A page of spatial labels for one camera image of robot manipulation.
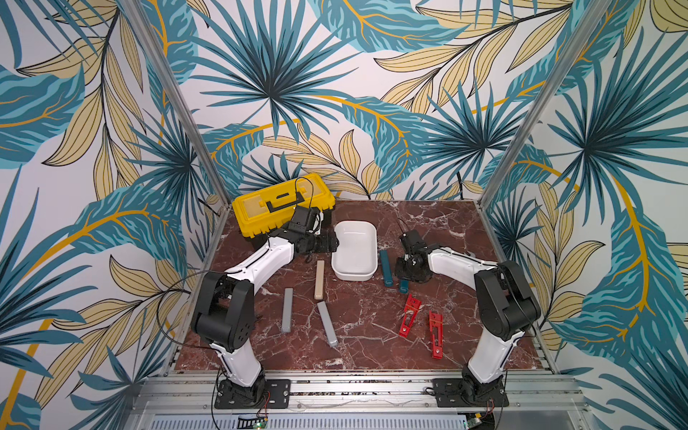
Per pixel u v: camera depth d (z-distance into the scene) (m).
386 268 0.96
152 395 0.75
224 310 0.46
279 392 0.73
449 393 0.73
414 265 0.72
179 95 0.84
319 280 0.93
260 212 0.93
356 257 1.06
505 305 0.49
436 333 0.84
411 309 0.88
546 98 0.85
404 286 0.91
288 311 0.86
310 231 0.75
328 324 0.84
